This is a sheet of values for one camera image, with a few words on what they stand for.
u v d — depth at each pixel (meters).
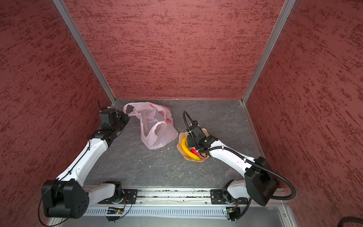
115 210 0.72
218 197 0.74
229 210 0.72
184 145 0.89
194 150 0.85
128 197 0.74
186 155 0.85
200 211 0.71
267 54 0.90
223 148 0.52
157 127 0.70
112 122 0.62
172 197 0.76
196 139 0.63
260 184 0.42
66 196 0.39
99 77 1.04
